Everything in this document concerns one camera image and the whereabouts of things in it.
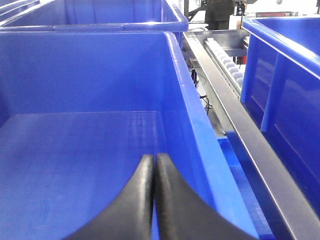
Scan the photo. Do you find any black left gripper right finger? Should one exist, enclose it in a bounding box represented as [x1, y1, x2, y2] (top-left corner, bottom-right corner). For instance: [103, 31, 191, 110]
[154, 152, 260, 240]

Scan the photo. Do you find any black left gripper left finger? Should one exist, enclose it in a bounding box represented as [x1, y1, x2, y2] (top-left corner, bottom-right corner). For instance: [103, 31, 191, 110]
[64, 154, 155, 240]

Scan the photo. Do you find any steel rack on castors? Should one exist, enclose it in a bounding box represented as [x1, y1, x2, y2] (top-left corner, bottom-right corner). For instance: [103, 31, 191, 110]
[182, 26, 320, 240]

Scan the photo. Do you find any row of blue bins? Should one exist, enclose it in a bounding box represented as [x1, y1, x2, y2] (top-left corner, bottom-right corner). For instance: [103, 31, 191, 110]
[0, 0, 320, 240]

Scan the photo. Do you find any person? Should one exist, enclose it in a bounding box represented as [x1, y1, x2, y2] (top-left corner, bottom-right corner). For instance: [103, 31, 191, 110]
[204, 0, 235, 31]

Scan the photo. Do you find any black equipment stand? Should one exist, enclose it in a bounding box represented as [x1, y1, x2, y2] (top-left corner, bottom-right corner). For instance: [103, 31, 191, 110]
[233, 0, 247, 16]

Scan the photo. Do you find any black bracket stand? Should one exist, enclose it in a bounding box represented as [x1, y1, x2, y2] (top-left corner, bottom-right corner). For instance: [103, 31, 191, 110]
[183, 0, 209, 22]

